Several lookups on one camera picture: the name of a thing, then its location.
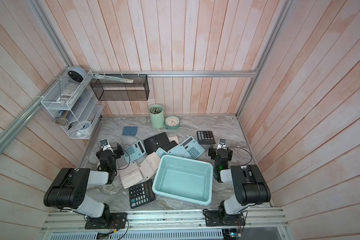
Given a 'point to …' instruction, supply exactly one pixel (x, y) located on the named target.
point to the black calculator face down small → (169, 145)
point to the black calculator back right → (205, 137)
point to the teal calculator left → (134, 151)
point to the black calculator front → (141, 193)
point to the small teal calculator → (161, 152)
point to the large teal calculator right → (193, 147)
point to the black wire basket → (110, 90)
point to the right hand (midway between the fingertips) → (220, 145)
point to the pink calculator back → (173, 138)
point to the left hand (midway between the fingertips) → (112, 146)
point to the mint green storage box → (184, 178)
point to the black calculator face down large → (152, 143)
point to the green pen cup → (157, 115)
